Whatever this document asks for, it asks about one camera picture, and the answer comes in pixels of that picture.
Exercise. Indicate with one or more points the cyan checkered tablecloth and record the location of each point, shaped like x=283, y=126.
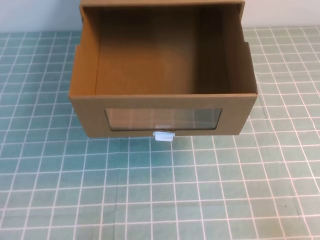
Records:
x=58, y=184

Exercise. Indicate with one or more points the white plastic drawer handle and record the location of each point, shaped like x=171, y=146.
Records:
x=163, y=136

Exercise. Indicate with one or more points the brown cardboard shoebox shell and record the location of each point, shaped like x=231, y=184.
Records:
x=91, y=34

